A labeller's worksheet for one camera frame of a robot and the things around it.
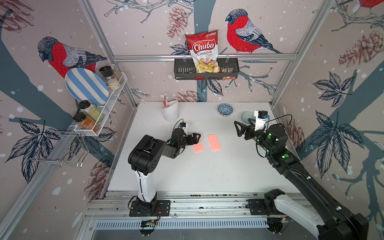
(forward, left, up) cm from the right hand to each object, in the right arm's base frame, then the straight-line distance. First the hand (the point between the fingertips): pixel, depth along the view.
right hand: (241, 119), depth 74 cm
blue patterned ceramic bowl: (+32, +2, -27) cm, 41 cm away
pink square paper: (+4, +11, -30) cm, 33 cm away
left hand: (+7, +22, -24) cm, 34 cm away
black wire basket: (+37, +32, +6) cm, 49 cm away
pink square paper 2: (-2, +22, -28) cm, 35 cm away
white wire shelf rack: (+1, +67, +7) cm, 67 cm away
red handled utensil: (+29, +48, -17) cm, 58 cm away
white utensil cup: (+20, +41, -18) cm, 49 cm away
